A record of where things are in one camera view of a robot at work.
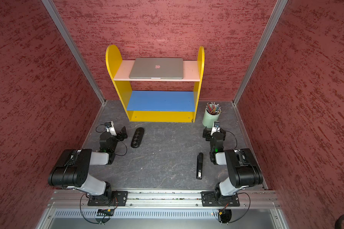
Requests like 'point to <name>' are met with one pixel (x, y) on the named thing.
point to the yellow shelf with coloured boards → (156, 106)
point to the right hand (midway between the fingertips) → (212, 129)
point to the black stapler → (199, 166)
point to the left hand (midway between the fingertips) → (118, 129)
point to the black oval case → (137, 137)
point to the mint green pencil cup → (209, 119)
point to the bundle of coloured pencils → (213, 108)
